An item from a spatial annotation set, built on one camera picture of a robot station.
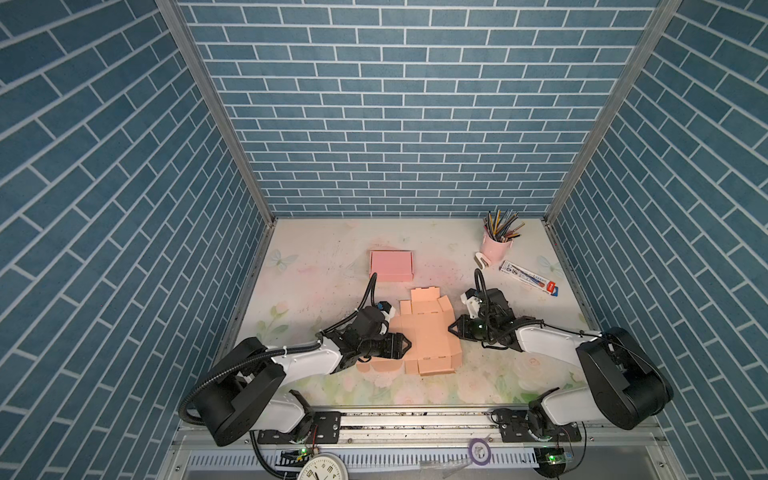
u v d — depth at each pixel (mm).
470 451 706
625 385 435
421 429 753
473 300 841
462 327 793
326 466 655
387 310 806
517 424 737
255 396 423
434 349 873
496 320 713
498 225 1044
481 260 1050
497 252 1075
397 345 768
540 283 1016
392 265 1025
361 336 678
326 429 737
